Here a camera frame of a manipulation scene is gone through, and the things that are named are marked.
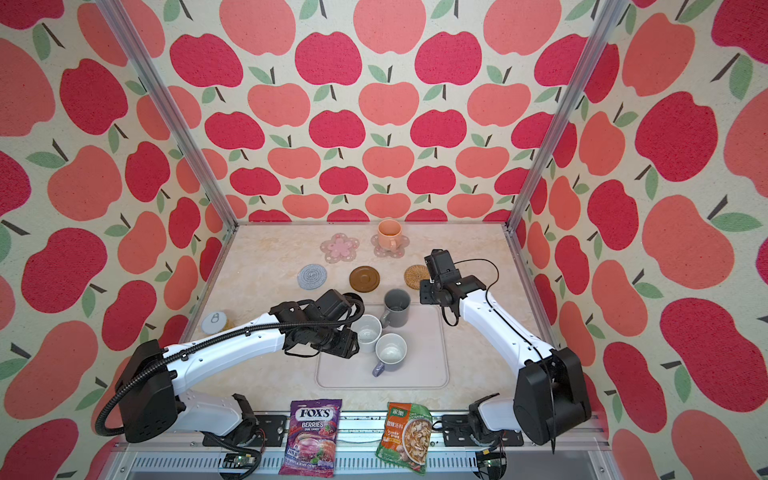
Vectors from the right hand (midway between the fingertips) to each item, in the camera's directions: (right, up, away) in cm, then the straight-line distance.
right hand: (437, 288), depth 86 cm
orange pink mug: (-14, +17, +23) cm, 32 cm away
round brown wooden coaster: (-23, +1, +18) cm, 29 cm away
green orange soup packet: (-10, -34, -14) cm, 39 cm away
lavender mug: (-14, -18, 0) cm, 23 cm away
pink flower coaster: (-33, +12, +27) cm, 44 cm away
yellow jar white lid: (-66, -11, +2) cm, 67 cm away
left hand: (-23, -16, -9) cm, 29 cm away
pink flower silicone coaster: (-10, +11, +24) cm, 29 cm away
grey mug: (-12, -5, +4) cm, 14 cm away
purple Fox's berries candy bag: (-33, -36, -16) cm, 52 cm away
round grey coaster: (-42, +2, +18) cm, 45 cm away
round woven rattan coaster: (-5, +3, +18) cm, 19 cm away
